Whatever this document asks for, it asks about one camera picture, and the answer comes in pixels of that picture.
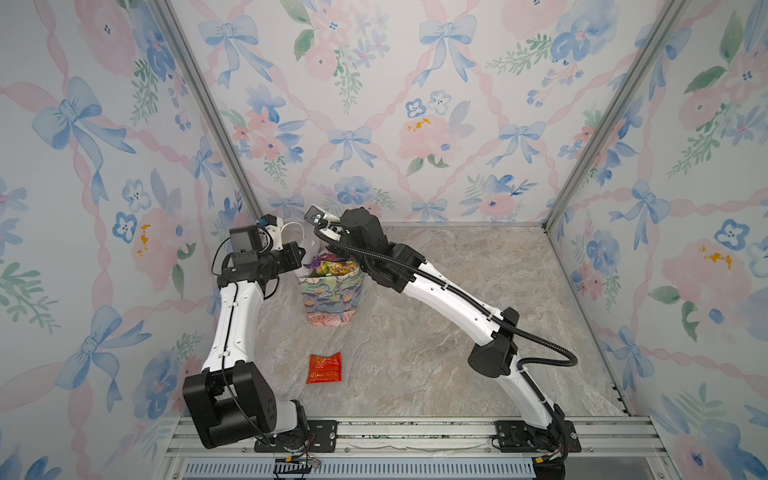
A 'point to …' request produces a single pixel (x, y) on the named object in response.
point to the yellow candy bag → (330, 268)
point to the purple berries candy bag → (315, 263)
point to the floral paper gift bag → (330, 300)
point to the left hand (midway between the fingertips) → (303, 247)
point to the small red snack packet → (324, 369)
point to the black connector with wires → (298, 464)
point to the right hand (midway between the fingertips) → (336, 213)
